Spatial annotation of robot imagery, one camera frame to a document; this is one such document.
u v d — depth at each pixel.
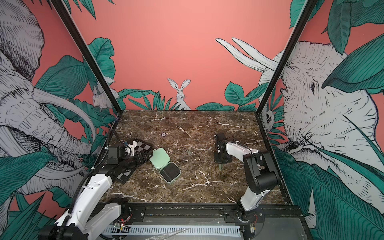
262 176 0.47
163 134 1.07
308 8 0.69
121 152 0.64
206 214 0.75
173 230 0.70
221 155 0.80
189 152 0.98
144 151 0.90
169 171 0.88
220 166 0.90
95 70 0.94
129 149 0.69
